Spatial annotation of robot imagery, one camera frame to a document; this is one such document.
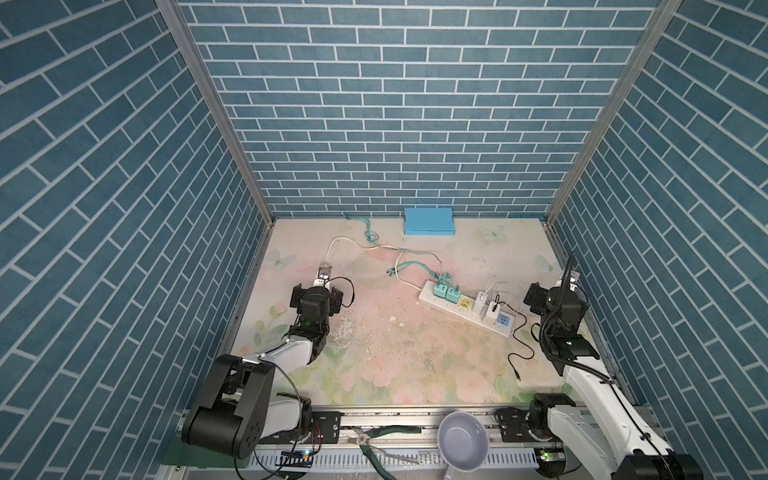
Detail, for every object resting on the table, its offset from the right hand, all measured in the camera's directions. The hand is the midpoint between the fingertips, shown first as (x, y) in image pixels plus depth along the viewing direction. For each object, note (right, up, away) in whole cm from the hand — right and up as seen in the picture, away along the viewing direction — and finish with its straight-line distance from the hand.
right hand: (558, 291), depth 82 cm
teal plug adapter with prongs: (-27, -1, +9) cm, 29 cm away
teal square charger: (-31, -1, +10) cm, 33 cm away
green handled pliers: (-50, -37, -11) cm, 63 cm away
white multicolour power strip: (-24, -7, +11) cm, 27 cm away
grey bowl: (-29, -35, -11) cm, 46 cm away
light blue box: (-32, +22, +37) cm, 54 cm away
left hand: (-67, 0, +8) cm, 68 cm away
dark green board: (-95, -35, -14) cm, 102 cm away
